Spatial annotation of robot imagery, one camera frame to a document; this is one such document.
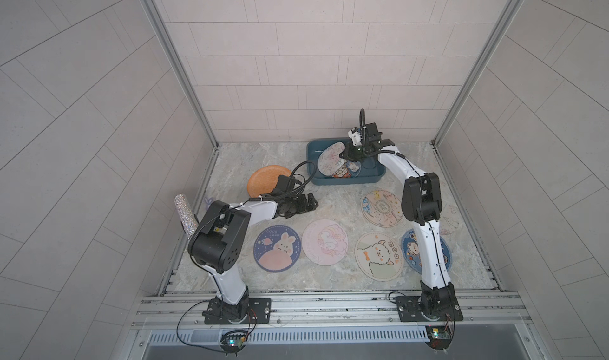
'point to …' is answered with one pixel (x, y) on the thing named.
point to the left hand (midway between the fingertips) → (312, 204)
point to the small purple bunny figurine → (208, 201)
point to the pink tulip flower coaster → (381, 208)
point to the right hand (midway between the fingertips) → (341, 151)
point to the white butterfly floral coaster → (329, 159)
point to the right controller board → (439, 337)
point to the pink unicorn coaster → (324, 242)
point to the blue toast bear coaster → (411, 250)
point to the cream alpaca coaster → (378, 256)
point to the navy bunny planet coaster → (277, 248)
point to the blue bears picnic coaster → (350, 169)
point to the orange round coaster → (264, 179)
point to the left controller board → (233, 341)
